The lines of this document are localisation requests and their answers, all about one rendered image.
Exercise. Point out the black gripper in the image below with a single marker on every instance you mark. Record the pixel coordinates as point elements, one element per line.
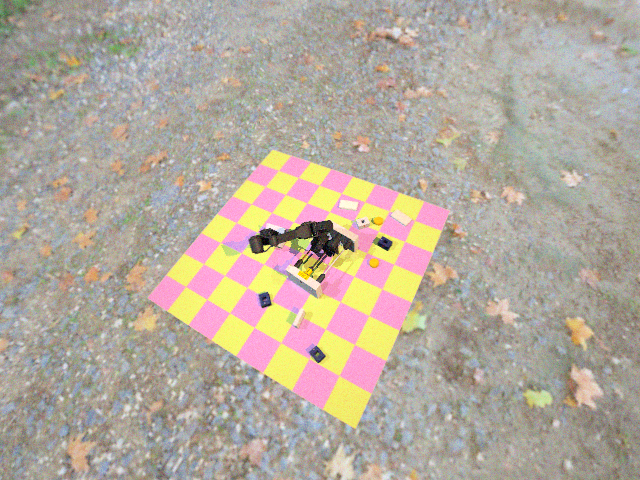
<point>332,244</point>

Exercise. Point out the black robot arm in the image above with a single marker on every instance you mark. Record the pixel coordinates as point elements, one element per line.
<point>305,231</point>

